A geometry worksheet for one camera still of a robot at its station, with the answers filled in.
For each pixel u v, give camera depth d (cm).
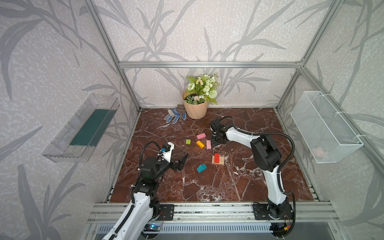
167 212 74
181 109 116
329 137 62
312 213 74
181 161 69
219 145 97
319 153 73
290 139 107
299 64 94
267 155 55
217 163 90
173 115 115
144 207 55
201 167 87
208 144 98
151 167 59
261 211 74
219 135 75
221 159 91
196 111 105
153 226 71
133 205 52
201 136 102
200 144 99
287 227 70
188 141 100
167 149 66
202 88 95
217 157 91
